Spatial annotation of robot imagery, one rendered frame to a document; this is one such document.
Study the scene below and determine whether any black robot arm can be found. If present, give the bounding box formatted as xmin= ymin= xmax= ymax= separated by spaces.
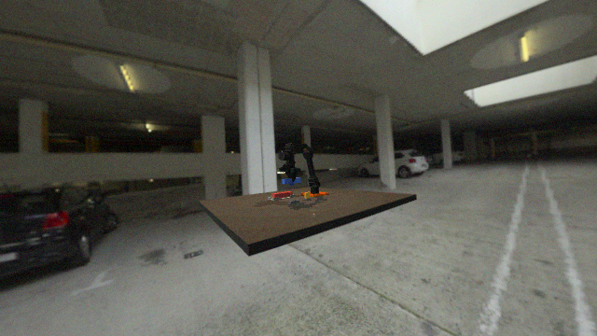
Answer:
xmin=278 ymin=143 xmax=321 ymax=194

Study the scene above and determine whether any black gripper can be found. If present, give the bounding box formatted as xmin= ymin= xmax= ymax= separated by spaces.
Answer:
xmin=283 ymin=161 xmax=300 ymax=182

